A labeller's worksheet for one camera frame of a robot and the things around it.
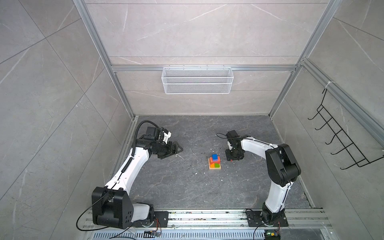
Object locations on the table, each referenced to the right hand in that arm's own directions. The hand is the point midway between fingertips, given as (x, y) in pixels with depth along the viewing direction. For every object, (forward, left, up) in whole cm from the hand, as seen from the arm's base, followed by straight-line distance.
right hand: (231, 156), depth 97 cm
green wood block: (-8, +11, +3) cm, 13 cm away
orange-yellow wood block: (-8, +14, +3) cm, 16 cm away
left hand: (-4, +34, +18) cm, 39 cm away
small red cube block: (-6, +2, +7) cm, 10 cm away
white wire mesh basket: (+42, +23, +31) cm, 57 cm away
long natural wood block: (-9, +12, +2) cm, 15 cm away
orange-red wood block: (-7, +10, +6) cm, 13 cm away
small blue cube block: (-5, +12, +9) cm, 16 cm away
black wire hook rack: (-14, -43, +33) cm, 56 cm away
